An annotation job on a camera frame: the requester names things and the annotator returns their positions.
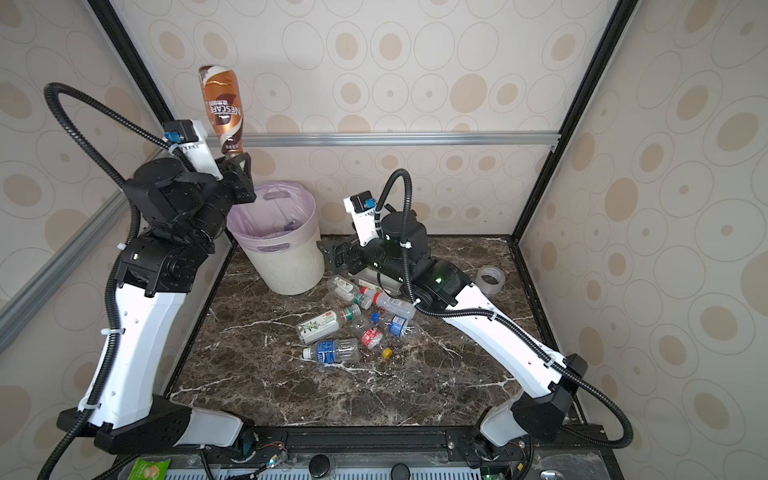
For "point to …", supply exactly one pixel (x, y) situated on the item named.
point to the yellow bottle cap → (386, 353)
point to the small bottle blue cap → (397, 325)
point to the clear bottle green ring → (348, 291)
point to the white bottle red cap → (403, 308)
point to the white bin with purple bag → (280, 226)
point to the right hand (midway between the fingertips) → (337, 234)
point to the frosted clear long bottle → (374, 277)
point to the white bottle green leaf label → (321, 326)
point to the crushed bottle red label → (372, 337)
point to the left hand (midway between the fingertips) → (241, 150)
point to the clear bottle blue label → (333, 351)
